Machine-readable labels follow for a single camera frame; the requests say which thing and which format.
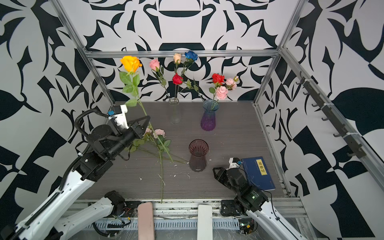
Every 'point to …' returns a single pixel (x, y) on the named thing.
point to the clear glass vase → (175, 117)
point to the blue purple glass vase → (208, 122)
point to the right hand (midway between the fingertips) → (214, 171)
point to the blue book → (257, 173)
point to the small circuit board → (247, 226)
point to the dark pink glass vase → (198, 149)
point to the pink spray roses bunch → (221, 92)
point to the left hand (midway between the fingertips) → (149, 114)
